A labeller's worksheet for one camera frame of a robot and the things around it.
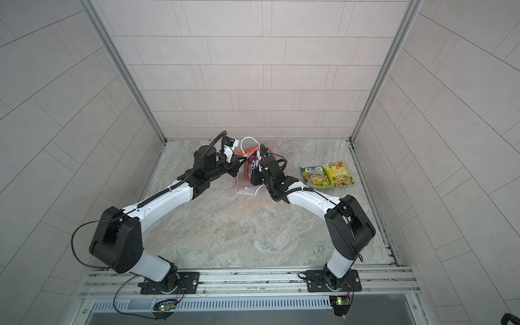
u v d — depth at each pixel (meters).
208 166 0.64
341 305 0.68
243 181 0.92
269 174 0.65
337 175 0.97
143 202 0.48
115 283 0.72
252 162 0.85
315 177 0.96
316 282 0.71
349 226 0.48
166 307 0.64
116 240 0.42
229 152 0.71
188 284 0.71
